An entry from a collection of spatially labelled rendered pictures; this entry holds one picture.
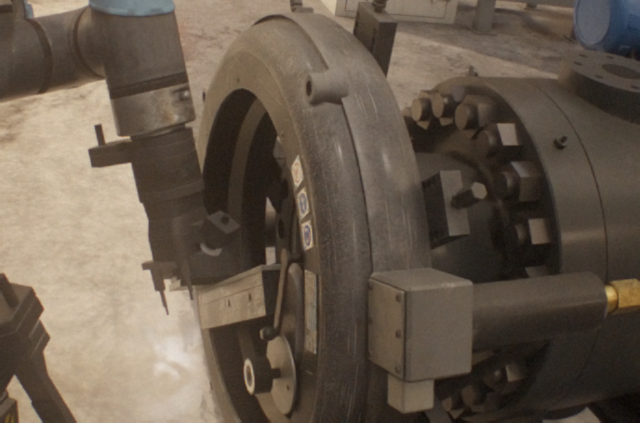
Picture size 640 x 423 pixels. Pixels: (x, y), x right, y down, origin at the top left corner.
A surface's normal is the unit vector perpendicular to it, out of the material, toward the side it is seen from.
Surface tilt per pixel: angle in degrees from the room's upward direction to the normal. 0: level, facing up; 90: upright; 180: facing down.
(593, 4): 90
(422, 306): 67
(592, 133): 24
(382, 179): 44
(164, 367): 0
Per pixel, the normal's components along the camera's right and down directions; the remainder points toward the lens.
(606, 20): -0.94, 0.04
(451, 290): 0.36, 0.07
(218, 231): -0.43, 0.23
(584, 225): 0.34, -0.18
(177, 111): 0.70, 0.00
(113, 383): 0.12, -0.89
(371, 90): 0.24, -0.61
